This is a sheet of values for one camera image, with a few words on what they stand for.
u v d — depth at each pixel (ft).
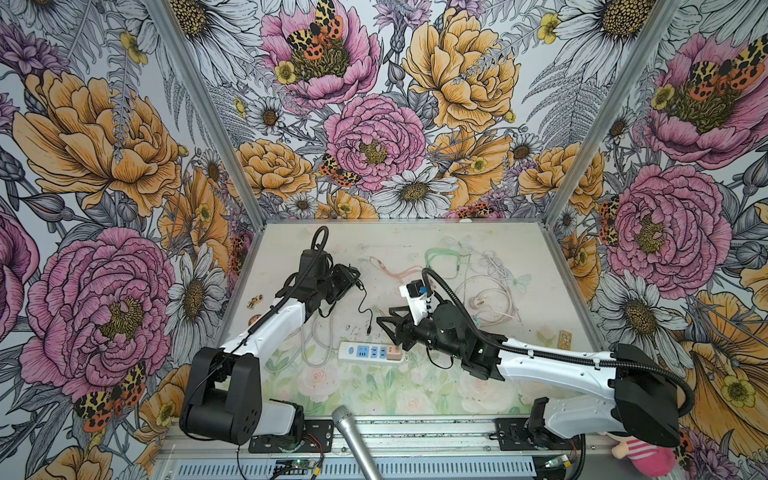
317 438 2.40
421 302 2.12
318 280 2.33
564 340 2.93
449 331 1.84
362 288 3.09
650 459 2.21
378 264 3.54
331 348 2.87
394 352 2.66
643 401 1.38
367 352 2.80
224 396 1.38
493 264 3.46
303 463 2.34
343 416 2.42
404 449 2.40
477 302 3.17
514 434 2.44
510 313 3.16
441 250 3.77
